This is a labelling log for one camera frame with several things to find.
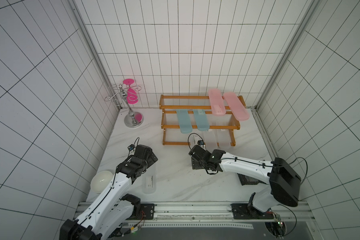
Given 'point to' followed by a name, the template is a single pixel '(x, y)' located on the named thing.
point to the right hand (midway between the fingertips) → (193, 163)
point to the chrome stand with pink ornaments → (125, 92)
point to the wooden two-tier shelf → (189, 112)
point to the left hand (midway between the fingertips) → (147, 162)
